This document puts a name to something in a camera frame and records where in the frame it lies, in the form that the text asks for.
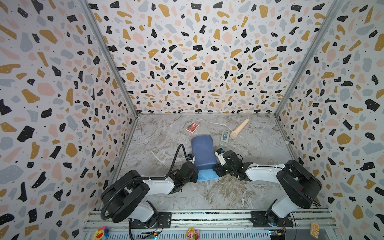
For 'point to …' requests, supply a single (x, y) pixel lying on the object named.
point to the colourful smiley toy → (101, 233)
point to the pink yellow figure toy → (191, 234)
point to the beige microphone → (233, 134)
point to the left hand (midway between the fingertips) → (197, 169)
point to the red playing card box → (192, 127)
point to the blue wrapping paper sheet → (205, 157)
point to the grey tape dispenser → (224, 138)
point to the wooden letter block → (314, 229)
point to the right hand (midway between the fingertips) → (213, 164)
